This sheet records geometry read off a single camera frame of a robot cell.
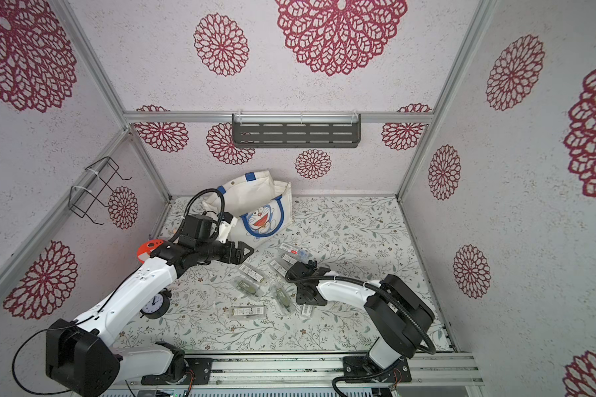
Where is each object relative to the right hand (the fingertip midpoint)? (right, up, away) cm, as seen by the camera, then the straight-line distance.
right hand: (304, 296), depth 89 cm
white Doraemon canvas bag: (-16, +33, +4) cm, 36 cm away
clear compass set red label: (0, +13, +10) cm, 17 cm away
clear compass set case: (-6, +13, +8) cm, 16 cm away
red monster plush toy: (-59, +17, +2) cm, 61 cm away
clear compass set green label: (-20, +3, +1) cm, 21 cm away
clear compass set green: (-7, 0, -2) cm, 7 cm away
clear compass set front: (-19, -3, -6) cm, 20 cm away
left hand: (-20, +18, -9) cm, 28 cm away
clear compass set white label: (-19, +7, +3) cm, 21 cm away
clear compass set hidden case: (-9, +9, +5) cm, 14 cm away
